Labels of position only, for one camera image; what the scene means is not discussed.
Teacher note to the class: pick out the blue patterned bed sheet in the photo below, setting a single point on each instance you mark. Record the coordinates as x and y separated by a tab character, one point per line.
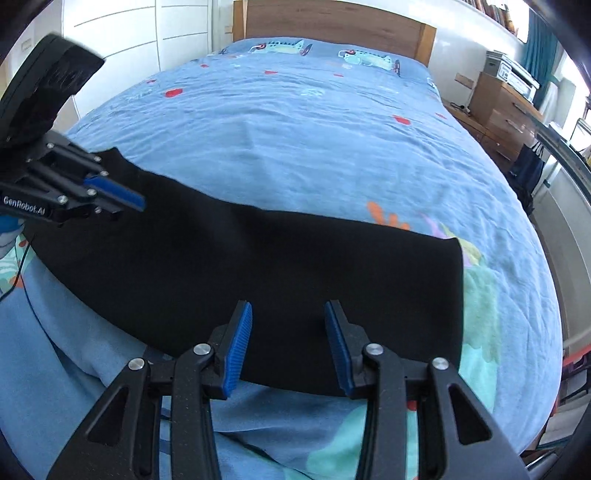
299	129

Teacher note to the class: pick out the metal bed rail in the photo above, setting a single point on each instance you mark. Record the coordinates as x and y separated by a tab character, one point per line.
572	162

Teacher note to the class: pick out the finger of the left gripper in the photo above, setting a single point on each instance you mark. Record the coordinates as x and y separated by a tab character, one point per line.
115	193

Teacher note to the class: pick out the wooden headboard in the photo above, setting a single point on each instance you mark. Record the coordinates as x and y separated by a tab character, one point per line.
337	22

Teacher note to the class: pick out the wooden dresser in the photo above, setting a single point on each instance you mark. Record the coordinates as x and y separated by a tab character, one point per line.
500	119

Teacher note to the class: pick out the wall bookshelf with books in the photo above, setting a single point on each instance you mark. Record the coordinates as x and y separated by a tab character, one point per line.
499	14

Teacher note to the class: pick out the black pants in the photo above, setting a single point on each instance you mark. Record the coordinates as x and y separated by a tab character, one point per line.
170	274

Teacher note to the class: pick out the white wardrobe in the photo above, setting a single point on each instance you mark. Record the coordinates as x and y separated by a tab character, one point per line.
136	39

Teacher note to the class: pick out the dark blue bag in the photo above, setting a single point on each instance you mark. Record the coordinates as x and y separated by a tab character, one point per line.
525	174

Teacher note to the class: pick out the grey printer on dresser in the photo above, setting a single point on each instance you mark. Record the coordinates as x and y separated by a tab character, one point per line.
502	67

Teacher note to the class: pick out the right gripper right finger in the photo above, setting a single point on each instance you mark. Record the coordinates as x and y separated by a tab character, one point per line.
457	436

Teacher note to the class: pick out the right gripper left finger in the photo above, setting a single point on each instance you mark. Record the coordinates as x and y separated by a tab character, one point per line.
120	436

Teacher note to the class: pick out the teal curtain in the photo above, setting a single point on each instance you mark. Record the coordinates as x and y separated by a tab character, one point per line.
540	55

